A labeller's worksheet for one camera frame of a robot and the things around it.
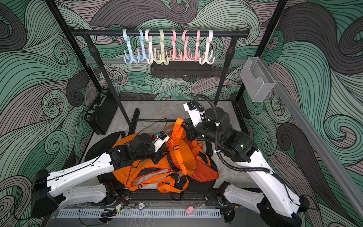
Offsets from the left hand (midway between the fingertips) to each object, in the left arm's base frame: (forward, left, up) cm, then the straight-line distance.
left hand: (168, 149), depth 71 cm
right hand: (+3, -5, +20) cm, 20 cm away
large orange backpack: (-4, +5, -18) cm, 19 cm away
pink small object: (-24, -11, -17) cm, 31 cm away
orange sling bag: (-4, -6, +4) cm, 9 cm away
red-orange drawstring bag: (-7, -19, -13) cm, 24 cm away
